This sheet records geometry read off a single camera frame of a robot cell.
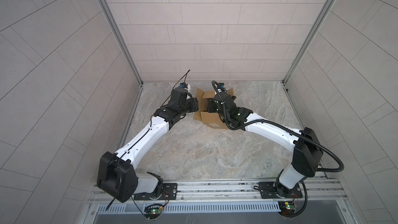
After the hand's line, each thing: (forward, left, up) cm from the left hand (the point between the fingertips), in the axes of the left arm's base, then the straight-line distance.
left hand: (201, 99), depth 79 cm
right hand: (0, -2, -1) cm, 2 cm away
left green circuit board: (-46, +20, -18) cm, 53 cm away
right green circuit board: (-44, -39, -21) cm, 62 cm away
